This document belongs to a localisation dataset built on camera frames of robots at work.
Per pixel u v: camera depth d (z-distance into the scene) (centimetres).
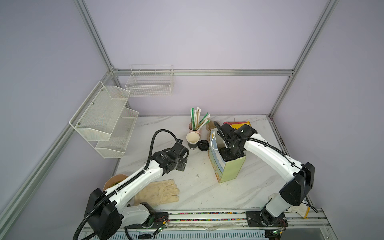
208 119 93
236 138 54
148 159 52
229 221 75
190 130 100
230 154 67
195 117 101
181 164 74
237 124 110
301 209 77
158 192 82
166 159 55
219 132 65
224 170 72
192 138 96
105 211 38
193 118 101
